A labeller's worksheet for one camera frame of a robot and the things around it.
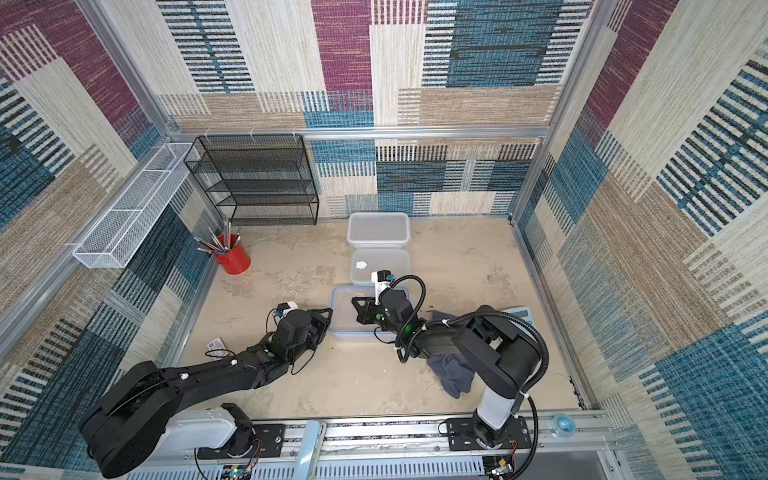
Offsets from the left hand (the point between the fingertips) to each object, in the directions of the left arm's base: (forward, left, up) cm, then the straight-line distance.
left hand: (338, 311), depth 86 cm
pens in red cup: (+24, +43, +2) cm, 49 cm away
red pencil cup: (+22, +37, -4) cm, 43 cm away
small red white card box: (-18, +20, +18) cm, 32 cm away
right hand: (+2, -5, -3) cm, 6 cm away
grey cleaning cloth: (-15, -31, -4) cm, 35 cm away
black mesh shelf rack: (+47, +32, +11) cm, 58 cm away
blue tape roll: (-28, -57, -10) cm, 64 cm away
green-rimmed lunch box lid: (+18, -7, -1) cm, 20 cm away
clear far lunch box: (+31, -11, +1) cm, 33 cm away
